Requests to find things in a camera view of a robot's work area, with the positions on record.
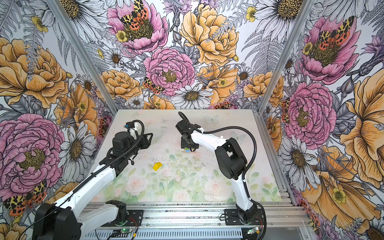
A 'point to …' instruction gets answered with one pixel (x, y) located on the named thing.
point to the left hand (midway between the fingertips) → (150, 138)
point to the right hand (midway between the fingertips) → (189, 149)
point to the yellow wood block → (157, 166)
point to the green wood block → (185, 148)
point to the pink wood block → (191, 151)
